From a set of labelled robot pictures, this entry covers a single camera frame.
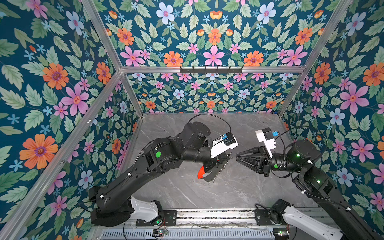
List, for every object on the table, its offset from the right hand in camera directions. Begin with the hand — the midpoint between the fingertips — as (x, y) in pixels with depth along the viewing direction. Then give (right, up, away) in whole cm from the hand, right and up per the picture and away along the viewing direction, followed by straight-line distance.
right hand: (239, 157), depth 50 cm
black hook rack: (-8, +46, +43) cm, 63 cm away
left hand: (-2, 0, 0) cm, 2 cm away
